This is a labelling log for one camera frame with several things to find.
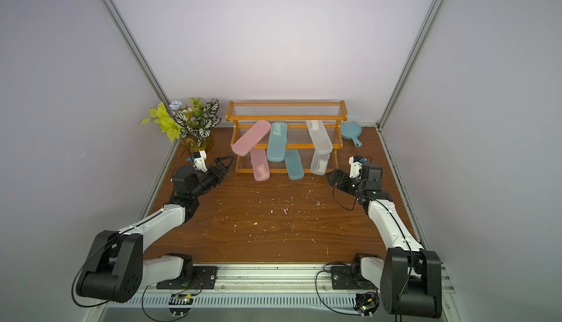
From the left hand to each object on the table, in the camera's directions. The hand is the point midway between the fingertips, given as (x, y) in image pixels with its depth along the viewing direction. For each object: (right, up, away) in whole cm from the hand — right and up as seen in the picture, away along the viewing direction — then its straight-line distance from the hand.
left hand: (233, 162), depth 82 cm
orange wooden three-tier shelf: (+23, +11, +13) cm, 29 cm away
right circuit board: (+47, -45, -13) cm, 67 cm away
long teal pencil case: (+16, +8, +10) cm, 21 cm away
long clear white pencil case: (+35, +10, +10) cm, 38 cm away
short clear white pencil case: (+36, 0, +18) cm, 41 cm away
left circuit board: (-15, -46, -10) cm, 50 cm away
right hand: (+41, -5, +3) cm, 41 cm away
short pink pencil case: (+8, -2, +18) cm, 20 cm away
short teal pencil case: (+24, -3, +19) cm, 31 cm away
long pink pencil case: (+3, +8, +10) cm, 13 cm away
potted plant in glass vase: (-19, +16, +7) cm, 26 cm away
